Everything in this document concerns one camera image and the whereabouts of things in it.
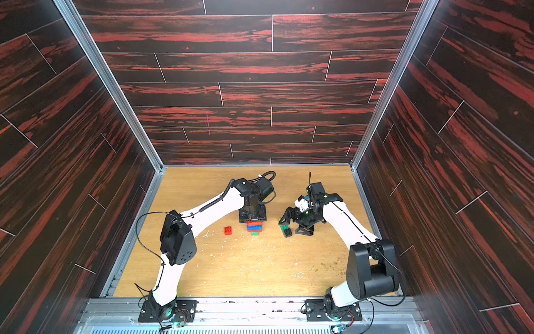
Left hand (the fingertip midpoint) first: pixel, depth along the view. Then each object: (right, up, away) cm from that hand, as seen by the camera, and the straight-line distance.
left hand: (261, 221), depth 87 cm
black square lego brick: (+12, -6, +4) cm, 14 cm away
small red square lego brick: (-15, -5, +7) cm, 17 cm away
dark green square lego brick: (-3, -6, +7) cm, 10 cm away
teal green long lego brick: (+10, -4, +7) cm, 13 cm away
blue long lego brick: (-4, -5, +11) cm, 13 cm away
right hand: (+13, -2, -2) cm, 13 cm away
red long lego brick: (-3, -6, +7) cm, 9 cm away
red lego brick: (-3, -1, -1) cm, 3 cm away
